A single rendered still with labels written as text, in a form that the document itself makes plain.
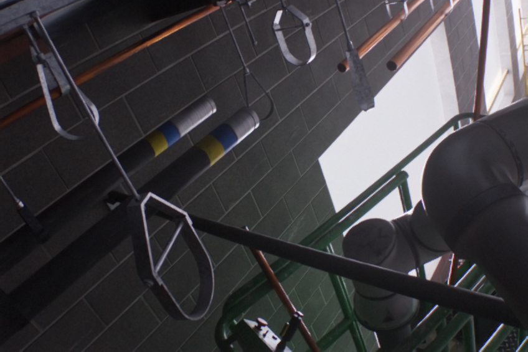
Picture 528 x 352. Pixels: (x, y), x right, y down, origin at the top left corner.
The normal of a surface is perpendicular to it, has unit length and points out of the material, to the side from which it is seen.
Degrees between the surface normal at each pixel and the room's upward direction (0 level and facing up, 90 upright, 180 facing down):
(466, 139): 10
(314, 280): 90
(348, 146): 90
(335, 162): 90
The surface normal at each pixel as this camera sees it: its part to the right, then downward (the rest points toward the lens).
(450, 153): -0.61, -0.68
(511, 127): -0.25, -0.61
